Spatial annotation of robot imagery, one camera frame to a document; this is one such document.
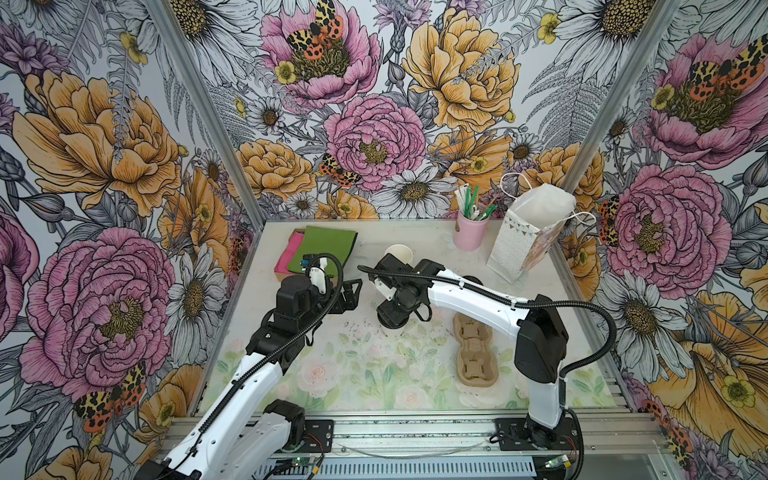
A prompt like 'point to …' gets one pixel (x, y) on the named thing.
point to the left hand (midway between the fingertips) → (347, 292)
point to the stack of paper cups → (402, 252)
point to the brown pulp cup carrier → (477, 364)
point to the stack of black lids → (473, 279)
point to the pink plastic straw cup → (469, 234)
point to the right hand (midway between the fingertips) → (398, 320)
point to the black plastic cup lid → (389, 324)
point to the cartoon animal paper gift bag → (530, 229)
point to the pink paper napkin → (292, 248)
